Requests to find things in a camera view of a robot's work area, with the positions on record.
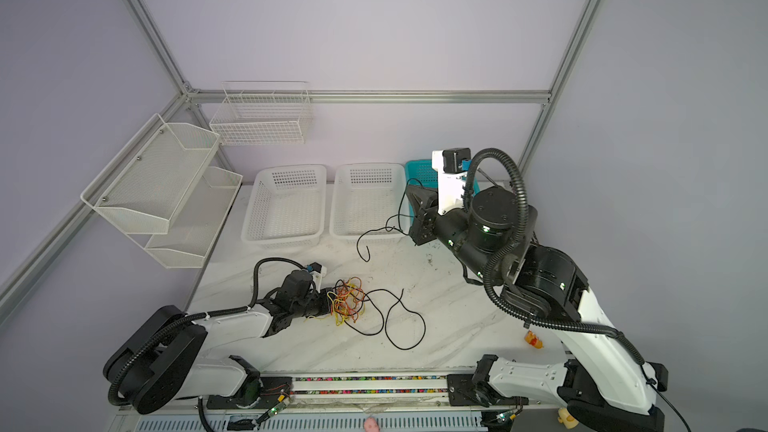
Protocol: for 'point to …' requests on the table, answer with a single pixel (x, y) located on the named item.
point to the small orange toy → (533, 340)
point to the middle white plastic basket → (369, 203)
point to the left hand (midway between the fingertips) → (340, 301)
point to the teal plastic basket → (420, 172)
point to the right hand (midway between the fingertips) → (402, 187)
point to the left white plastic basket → (286, 207)
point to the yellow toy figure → (565, 418)
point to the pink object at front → (371, 425)
